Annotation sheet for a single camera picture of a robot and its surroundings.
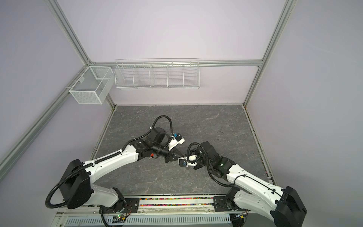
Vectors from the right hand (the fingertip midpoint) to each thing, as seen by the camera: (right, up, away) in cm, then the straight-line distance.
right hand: (188, 151), depth 78 cm
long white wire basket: (-21, +50, +19) cm, 58 cm away
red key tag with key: (-17, +2, -15) cm, 23 cm away
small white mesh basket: (-66, +42, +20) cm, 81 cm away
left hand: (-3, -3, -5) cm, 7 cm away
